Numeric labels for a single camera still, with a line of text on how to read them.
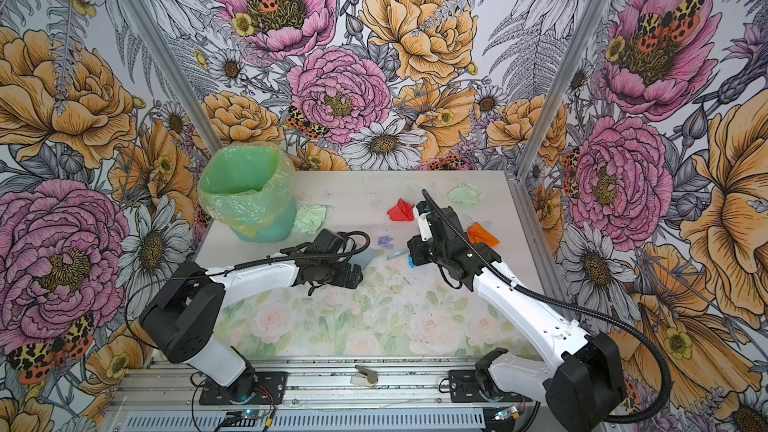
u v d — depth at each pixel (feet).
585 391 1.28
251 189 2.72
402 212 3.46
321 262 2.31
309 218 3.46
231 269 1.73
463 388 2.43
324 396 2.41
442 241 2.02
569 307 1.41
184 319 1.48
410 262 3.17
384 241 3.31
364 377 2.44
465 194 3.76
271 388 2.44
